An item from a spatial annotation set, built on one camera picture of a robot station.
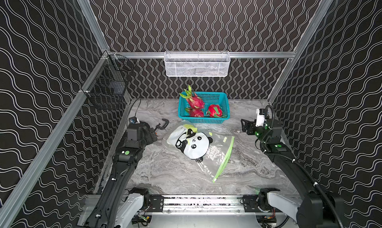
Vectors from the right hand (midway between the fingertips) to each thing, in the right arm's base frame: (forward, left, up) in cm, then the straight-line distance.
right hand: (250, 119), depth 83 cm
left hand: (-10, +55, +2) cm, 56 cm away
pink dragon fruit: (+25, +33, -9) cm, 42 cm away
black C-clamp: (+7, +53, -19) cm, 57 cm away
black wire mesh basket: (+20, +84, +8) cm, 87 cm away
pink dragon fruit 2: (+15, +17, -10) cm, 25 cm away
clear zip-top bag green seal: (-15, +24, -8) cm, 30 cm away
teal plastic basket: (+30, +11, -13) cm, 34 cm away
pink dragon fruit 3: (+15, +31, -12) cm, 37 cm away
